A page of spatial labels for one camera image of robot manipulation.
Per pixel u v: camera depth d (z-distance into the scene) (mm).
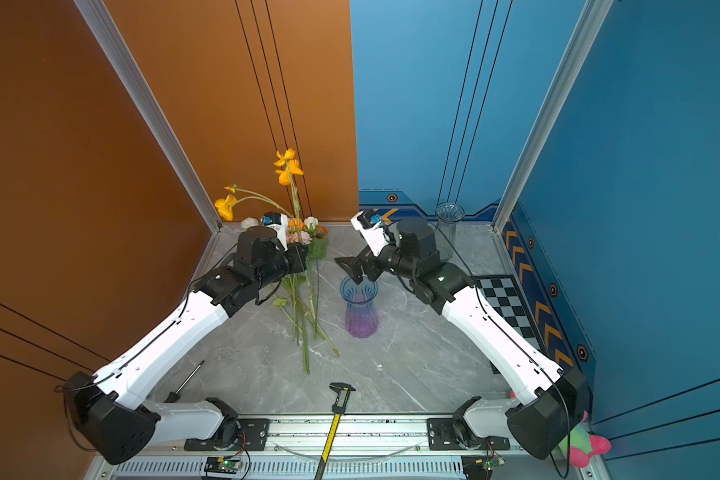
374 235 577
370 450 734
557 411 377
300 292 998
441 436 725
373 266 606
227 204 757
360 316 936
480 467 699
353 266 588
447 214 996
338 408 772
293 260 652
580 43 737
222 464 710
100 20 699
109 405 383
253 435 741
